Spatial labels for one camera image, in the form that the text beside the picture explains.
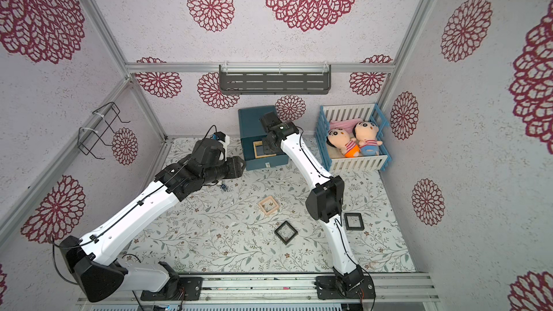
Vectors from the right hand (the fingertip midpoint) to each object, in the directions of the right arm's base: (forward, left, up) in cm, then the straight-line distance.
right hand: (280, 148), depth 92 cm
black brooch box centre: (-30, -3, -18) cm, 35 cm away
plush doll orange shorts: (+6, -33, -10) cm, 35 cm away
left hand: (-17, +14, +10) cm, 24 cm away
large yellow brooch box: (-1, +9, 0) cm, 9 cm away
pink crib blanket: (+24, -35, -9) cm, 44 cm away
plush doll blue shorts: (+15, -41, -5) cm, 43 cm away
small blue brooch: (-10, +26, -16) cm, 32 cm away
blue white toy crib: (+14, -35, -8) cm, 38 cm away
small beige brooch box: (-18, +5, -18) cm, 26 cm away
